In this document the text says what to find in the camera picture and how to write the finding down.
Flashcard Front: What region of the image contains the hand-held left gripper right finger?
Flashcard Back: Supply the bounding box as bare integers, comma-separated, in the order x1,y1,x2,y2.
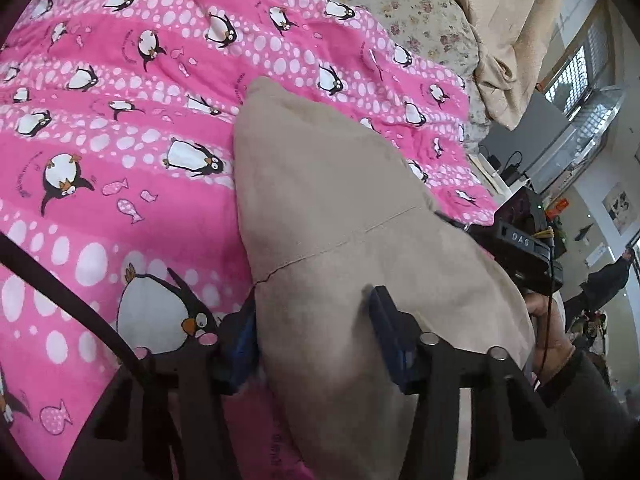
367,285,583,480

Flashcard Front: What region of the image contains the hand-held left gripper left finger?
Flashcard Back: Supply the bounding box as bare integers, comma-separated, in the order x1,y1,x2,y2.
60,305,261,480

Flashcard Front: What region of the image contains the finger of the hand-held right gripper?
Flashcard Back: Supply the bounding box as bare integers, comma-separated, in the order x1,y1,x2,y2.
434,210,473,237

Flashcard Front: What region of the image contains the beige zip jacket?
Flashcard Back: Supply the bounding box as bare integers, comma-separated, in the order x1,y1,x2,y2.
232,76,537,480

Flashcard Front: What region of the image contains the person's right hand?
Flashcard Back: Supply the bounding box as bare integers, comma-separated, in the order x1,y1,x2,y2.
524,291,576,383

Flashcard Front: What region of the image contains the black charger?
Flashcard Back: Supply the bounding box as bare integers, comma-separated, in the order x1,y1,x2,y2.
500,152,524,186

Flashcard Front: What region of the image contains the window with metal grille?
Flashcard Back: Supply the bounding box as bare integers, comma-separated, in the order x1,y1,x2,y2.
542,25,626,161

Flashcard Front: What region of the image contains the beige curtain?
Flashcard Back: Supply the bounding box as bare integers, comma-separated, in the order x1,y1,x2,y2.
460,0,591,131

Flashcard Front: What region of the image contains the floral bed sheet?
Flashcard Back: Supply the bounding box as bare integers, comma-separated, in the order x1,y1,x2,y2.
270,0,493,141

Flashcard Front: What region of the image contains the pink penguin print blanket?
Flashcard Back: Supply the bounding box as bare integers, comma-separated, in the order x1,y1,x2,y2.
0,0,501,480

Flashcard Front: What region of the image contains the thin black cable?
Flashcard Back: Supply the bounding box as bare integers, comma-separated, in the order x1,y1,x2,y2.
540,240,557,376

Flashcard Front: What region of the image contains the wall poster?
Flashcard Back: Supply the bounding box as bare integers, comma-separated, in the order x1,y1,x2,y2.
602,182,633,233

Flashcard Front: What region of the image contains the thick black cable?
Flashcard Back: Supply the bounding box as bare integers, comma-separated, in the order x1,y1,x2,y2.
0,234,186,480

